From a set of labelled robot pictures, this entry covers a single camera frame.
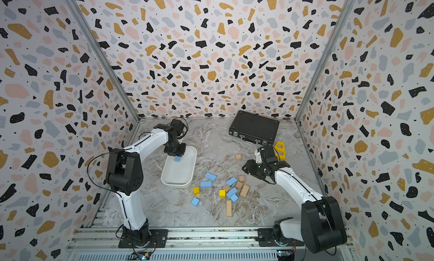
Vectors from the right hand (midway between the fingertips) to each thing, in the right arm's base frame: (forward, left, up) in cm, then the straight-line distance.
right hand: (246, 169), depth 87 cm
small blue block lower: (-12, +6, -7) cm, 15 cm away
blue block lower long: (-10, +7, -7) cm, 14 cm away
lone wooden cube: (+11, +4, -7) cm, 14 cm away
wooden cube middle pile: (-6, +4, -7) cm, 10 cm away
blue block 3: (-3, +8, -8) cm, 12 cm away
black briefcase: (+32, -6, -3) cm, 32 cm away
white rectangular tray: (0, +36, -6) cm, 36 cm away
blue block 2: (-1, +19, -7) cm, 20 cm away
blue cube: (-15, +25, -7) cm, 30 cm away
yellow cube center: (-10, +12, -7) cm, 17 cm away
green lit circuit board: (-37, +45, -7) cm, 58 cm away
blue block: (+5, +37, +1) cm, 37 cm away
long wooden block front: (-17, +9, -8) cm, 21 cm away
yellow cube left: (-10, +25, -6) cm, 28 cm away
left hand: (+9, +36, -1) cm, 37 cm away
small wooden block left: (-7, +10, -7) cm, 14 cm away
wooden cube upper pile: (-2, +2, -7) cm, 7 cm away
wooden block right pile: (-8, +1, -7) cm, 11 cm away
